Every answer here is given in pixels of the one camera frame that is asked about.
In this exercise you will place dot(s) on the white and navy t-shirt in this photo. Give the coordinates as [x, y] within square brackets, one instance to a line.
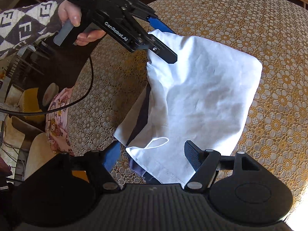
[204, 97]

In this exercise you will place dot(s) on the patterned sleeve left forearm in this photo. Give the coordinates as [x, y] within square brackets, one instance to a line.
[26, 25]

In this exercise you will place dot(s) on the yellow lace tablecloth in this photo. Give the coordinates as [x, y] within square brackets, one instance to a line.
[272, 31]

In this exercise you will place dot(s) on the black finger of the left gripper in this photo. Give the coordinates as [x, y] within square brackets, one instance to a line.
[154, 19]
[155, 45]

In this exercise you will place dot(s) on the person's left hand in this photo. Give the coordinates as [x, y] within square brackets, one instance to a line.
[68, 11]

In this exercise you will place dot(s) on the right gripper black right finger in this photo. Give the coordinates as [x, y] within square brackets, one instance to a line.
[204, 164]

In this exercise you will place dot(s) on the pink cartoon print garment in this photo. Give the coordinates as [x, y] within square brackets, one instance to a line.
[56, 123]

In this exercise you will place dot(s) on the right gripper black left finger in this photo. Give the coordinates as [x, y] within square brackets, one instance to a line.
[99, 165]

